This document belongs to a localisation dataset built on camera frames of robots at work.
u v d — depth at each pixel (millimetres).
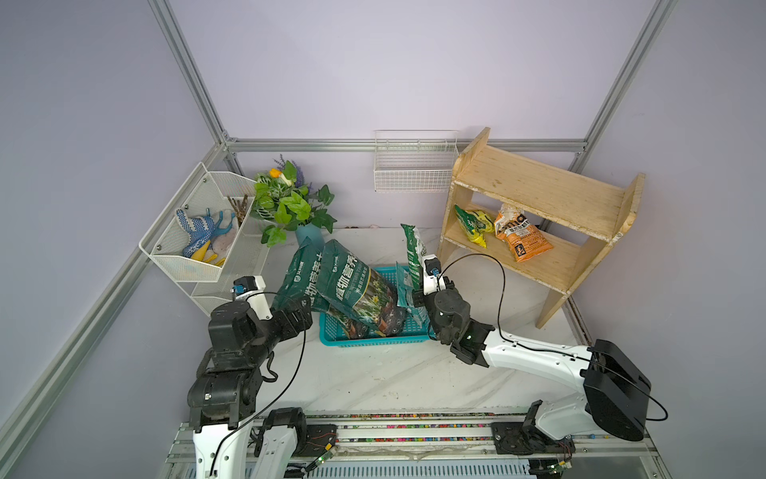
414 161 978
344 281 800
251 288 551
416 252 695
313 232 935
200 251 717
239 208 835
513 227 857
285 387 435
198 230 716
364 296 819
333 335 892
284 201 784
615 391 424
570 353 467
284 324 555
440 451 730
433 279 626
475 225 837
